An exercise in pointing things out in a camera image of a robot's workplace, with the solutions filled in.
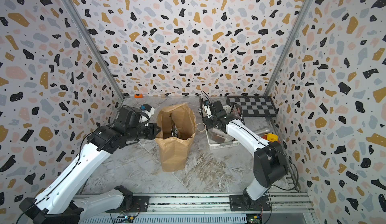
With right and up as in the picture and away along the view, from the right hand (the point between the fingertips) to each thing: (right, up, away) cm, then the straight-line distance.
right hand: (209, 118), depth 89 cm
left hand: (-23, -4, -19) cm, 30 cm away
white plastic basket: (+15, -17, +3) cm, 22 cm away
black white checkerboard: (+35, +8, +25) cm, 44 cm away
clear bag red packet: (+5, -11, +1) cm, 12 cm away
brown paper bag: (-17, -15, -17) cm, 28 cm away
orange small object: (-58, +16, +35) cm, 70 cm away
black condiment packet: (-21, -6, -2) cm, 22 cm away
